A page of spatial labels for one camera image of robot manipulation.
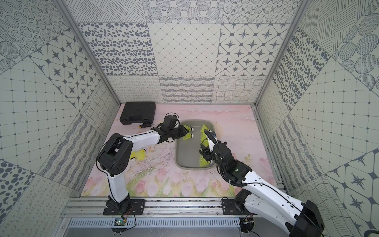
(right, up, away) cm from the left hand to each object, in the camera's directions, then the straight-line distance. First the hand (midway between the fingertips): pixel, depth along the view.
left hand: (193, 133), depth 91 cm
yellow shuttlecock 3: (+7, +3, +9) cm, 12 cm away
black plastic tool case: (-44, +14, +22) cm, 51 cm away
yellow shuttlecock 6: (+5, -16, -8) cm, 18 cm away
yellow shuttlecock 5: (+7, -6, +1) cm, 10 cm away
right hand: (+8, -4, -13) cm, 16 cm away
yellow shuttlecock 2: (-4, -2, +4) cm, 6 cm away
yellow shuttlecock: (-3, +2, +11) cm, 11 cm away
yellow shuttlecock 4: (+6, -3, +5) cm, 9 cm away
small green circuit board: (-37, -42, -20) cm, 59 cm away
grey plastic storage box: (-4, -13, +3) cm, 14 cm away
